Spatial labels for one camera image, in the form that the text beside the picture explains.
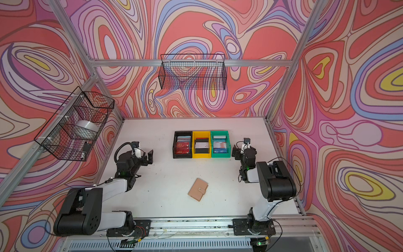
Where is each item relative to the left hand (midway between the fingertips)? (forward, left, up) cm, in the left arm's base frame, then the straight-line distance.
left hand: (146, 150), depth 90 cm
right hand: (+4, -58, -5) cm, 58 cm away
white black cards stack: (+9, -33, -9) cm, 35 cm away
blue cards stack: (+10, -45, -8) cm, 46 cm away
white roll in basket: (-4, +20, +22) cm, 30 cm away
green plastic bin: (+1, -45, -8) cm, 45 cm away
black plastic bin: (+2, -20, -9) cm, 22 cm away
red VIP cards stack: (+9, -20, -8) cm, 24 cm away
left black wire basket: (-4, +27, +21) cm, 34 cm away
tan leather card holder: (-19, -31, -9) cm, 37 cm away
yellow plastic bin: (+14, -32, -3) cm, 36 cm away
